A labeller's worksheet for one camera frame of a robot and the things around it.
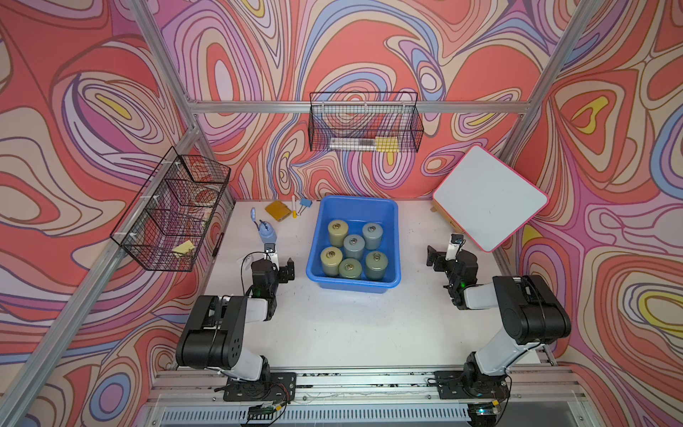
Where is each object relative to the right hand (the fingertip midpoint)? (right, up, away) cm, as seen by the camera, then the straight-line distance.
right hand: (442, 252), depth 96 cm
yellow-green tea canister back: (-39, +8, +2) cm, 40 cm away
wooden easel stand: (+3, +18, +16) cm, 24 cm away
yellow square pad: (-65, +17, +19) cm, 70 cm away
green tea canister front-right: (-25, -3, -6) cm, 26 cm away
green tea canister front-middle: (-34, -4, -8) cm, 35 cm away
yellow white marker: (-59, +16, +19) cm, 64 cm away
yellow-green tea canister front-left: (-41, -1, -6) cm, 41 cm away
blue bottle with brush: (-66, +8, +3) cm, 66 cm away
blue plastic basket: (-31, +16, +11) cm, 37 cm away
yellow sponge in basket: (-80, +4, -24) cm, 84 cm away
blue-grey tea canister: (-26, +7, +2) cm, 27 cm away
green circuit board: (-59, -41, -25) cm, 76 cm away
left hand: (-60, -2, -3) cm, 60 cm away
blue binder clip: (-54, +20, +23) cm, 62 cm away
